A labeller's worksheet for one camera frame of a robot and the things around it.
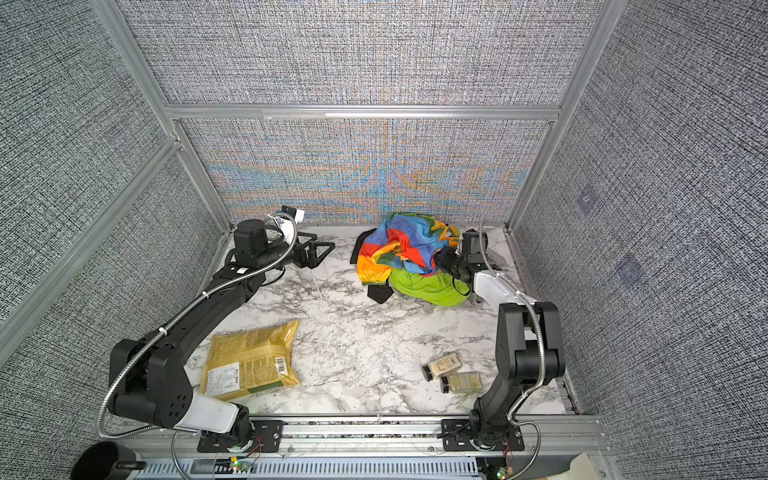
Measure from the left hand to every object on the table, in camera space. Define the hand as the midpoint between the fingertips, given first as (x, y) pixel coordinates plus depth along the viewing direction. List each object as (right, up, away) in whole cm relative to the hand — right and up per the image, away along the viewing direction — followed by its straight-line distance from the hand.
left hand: (321, 239), depth 80 cm
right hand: (+35, -5, +16) cm, 38 cm away
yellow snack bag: (-18, -32, -1) cm, 37 cm away
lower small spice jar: (+38, -38, -2) cm, 54 cm away
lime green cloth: (+34, -15, +12) cm, 39 cm away
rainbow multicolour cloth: (+23, 0, +13) cm, 26 cm away
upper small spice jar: (+32, -35, +1) cm, 47 cm away
